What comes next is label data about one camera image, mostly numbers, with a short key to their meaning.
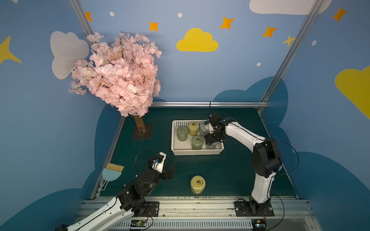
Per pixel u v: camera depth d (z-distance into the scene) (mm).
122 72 522
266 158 500
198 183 748
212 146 925
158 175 658
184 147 1000
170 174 675
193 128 1011
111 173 866
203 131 1002
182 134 980
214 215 734
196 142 915
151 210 738
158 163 609
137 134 1060
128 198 547
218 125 694
